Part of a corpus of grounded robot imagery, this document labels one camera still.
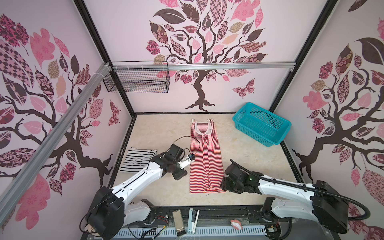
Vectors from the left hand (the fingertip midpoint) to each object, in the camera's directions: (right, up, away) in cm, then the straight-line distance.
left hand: (181, 171), depth 82 cm
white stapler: (+7, -19, -11) cm, 23 cm away
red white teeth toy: (+27, -20, -16) cm, 37 cm away
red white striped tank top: (+15, -2, +6) cm, 16 cm away
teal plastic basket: (+60, +27, +31) cm, 72 cm away
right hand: (+23, -8, 0) cm, 25 cm away
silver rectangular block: (0, -21, -13) cm, 24 cm away
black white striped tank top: (-29, +4, +9) cm, 31 cm away
